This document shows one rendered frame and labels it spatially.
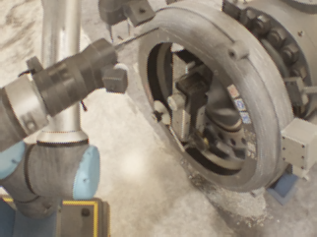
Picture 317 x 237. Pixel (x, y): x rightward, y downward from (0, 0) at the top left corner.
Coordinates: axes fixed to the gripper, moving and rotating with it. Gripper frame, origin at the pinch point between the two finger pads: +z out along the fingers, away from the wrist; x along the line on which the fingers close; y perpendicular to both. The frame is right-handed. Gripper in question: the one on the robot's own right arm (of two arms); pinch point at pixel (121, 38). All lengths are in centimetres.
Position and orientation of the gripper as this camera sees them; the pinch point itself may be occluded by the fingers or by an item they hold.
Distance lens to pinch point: 54.1
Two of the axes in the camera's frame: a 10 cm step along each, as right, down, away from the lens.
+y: 6.0, 5.6, -5.6
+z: 0.4, 6.8, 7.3
